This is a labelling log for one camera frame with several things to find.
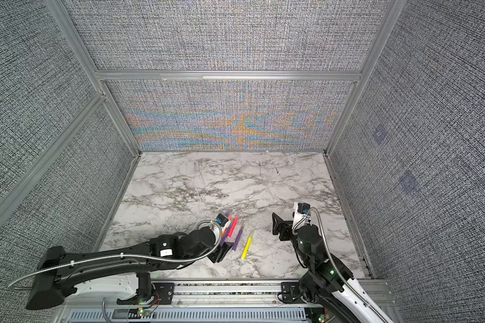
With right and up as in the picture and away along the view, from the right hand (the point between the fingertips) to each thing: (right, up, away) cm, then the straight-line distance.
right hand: (282, 211), depth 74 cm
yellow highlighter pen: (-12, -16, +12) cm, 23 cm away
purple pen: (-17, -14, +12) cm, 25 cm away
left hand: (-19, -8, -2) cm, 21 cm away
